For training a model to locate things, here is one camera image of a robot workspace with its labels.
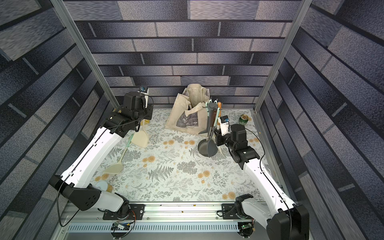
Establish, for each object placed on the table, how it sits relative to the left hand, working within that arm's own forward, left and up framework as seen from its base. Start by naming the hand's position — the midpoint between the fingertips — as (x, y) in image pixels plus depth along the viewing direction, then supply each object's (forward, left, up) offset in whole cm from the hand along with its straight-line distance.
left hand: (146, 103), depth 71 cm
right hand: (-5, -35, -14) cm, 38 cm away
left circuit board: (-47, +14, -39) cm, 63 cm away
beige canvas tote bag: (+5, -21, -11) cm, 24 cm away
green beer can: (+13, -58, -27) cm, 65 cm away
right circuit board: (-46, -52, -40) cm, 80 cm away
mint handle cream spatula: (-10, +5, -16) cm, 20 cm away
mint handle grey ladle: (-3, -31, -4) cm, 31 cm away
